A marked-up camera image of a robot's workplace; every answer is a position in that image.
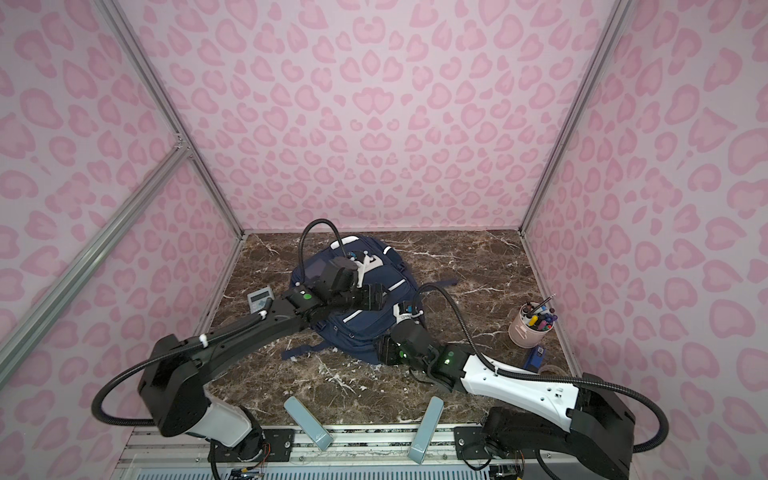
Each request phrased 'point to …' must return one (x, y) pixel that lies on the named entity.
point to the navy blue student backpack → (353, 334)
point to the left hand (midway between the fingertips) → (382, 287)
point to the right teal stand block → (427, 428)
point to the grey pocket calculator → (258, 299)
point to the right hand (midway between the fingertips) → (380, 343)
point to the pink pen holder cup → (531, 323)
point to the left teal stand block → (323, 440)
